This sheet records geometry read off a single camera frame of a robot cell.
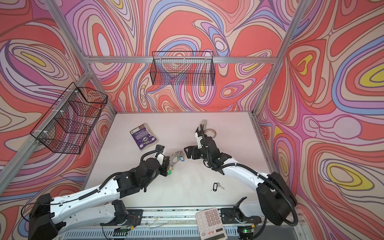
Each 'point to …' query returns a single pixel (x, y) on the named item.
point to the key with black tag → (216, 185)
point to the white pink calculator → (209, 225)
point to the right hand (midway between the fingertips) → (192, 151)
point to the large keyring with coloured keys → (174, 157)
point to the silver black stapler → (204, 122)
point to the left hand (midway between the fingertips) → (172, 157)
